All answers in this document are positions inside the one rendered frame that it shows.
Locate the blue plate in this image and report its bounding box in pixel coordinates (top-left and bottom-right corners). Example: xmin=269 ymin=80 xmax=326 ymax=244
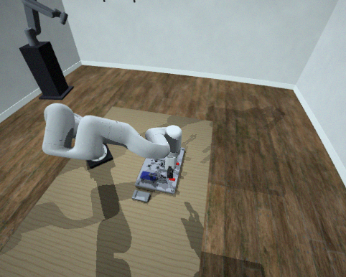
xmin=140 ymin=171 xmax=156 ymax=182

